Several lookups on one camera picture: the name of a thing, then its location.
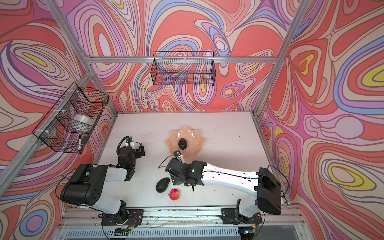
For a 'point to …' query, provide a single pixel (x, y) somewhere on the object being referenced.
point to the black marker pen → (79, 147)
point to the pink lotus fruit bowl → (188, 141)
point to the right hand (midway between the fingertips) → (183, 177)
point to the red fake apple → (174, 194)
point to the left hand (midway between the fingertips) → (135, 144)
